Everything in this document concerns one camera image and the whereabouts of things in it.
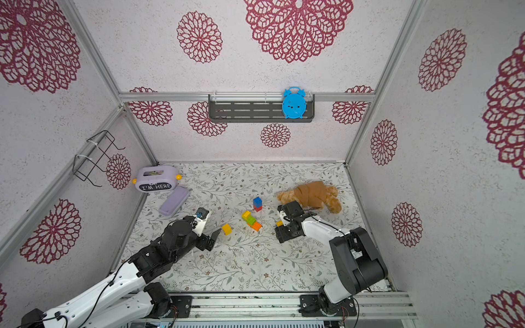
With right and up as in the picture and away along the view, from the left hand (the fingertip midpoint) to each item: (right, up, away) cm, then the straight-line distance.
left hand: (209, 225), depth 78 cm
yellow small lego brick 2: (+28, -2, +12) cm, 31 cm away
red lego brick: (+19, +3, +22) cm, 29 cm away
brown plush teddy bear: (+45, +11, +17) cm, 49 cm away
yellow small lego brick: (+13, +2, +14) cm, 20 cm away
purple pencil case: (-24, +7, +25) cm, 35 cm away
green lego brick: (+15, -1, +16) cm, 22 cm away
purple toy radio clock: (-32, +18, +23) cm, 43 cm away
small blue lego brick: (+18, +7, +18) cm, 27 cm away
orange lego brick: (+18, -4, +16) cm, 24 cm away
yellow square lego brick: (+5, -5, +13) cm, 15 cm away
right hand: (+30, -6, +15) cm, 34 cm away
